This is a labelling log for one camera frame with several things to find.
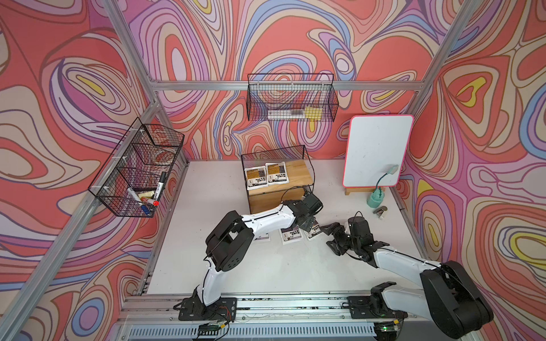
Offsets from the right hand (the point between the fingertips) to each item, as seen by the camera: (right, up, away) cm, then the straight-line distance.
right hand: (323, 239), depth 88 cm
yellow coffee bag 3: (-3, +3, +3) cm, 5 cm away
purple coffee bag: (-25, 0, +2) cm, 26 cm away
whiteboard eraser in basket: (-64, +20, -16) cm, 69 cm away
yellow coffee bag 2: (-20, +28, +3) cm, 34 cm away
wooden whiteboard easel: (+16, +20, +15) cm, 29 cm away
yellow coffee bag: (-28, +26, +1) cm, 38 cm away
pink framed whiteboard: (+24, +41, +4) cm, 48 cm away
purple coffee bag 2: (-13, +1, +3) cm, 14 cm away
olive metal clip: (+29, +10, +10) cm, 33 cm away
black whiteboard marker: (-58, +23, -19) cm, 66 cm away
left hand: (-9, +8, +3) cm, 12 cm away
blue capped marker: (-63, +15, -19) cm, 68 cm away
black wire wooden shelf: (-8, +30, +16) cm, 35 cm away
